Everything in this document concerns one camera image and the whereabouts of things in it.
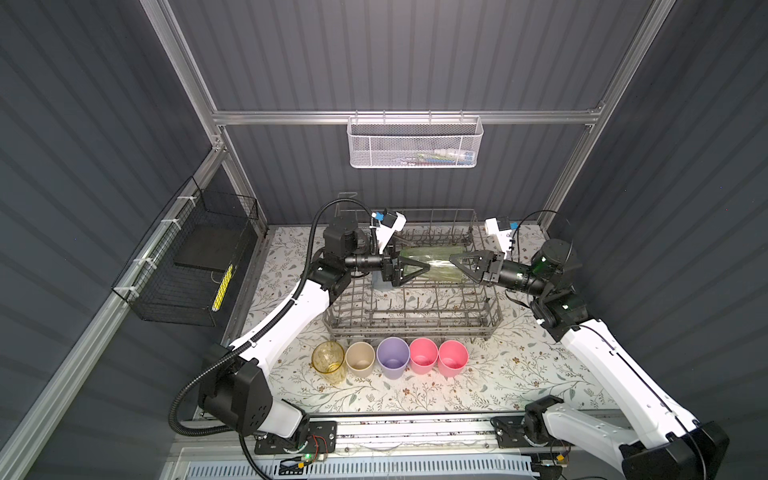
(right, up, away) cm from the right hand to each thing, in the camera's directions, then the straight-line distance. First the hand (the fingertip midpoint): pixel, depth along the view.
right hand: (454, 266), depth 61 cm
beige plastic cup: (-22, -26, +22) cm, 41 cm away
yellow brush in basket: (-53, -6, +8) cm, 54 cm away
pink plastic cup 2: (+5, -27, +24) cm, 36 cm away
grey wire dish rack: (-19, -14, +34) cm, 41 cm away
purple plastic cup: (-12, -26, +21) cm, 36 cm away
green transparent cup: (-1, 0, +8) cm, 8 cm away
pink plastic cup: (-3, -27, +25) cm, 37 cm away
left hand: (-5, +2, +6) cm, 9 cm away
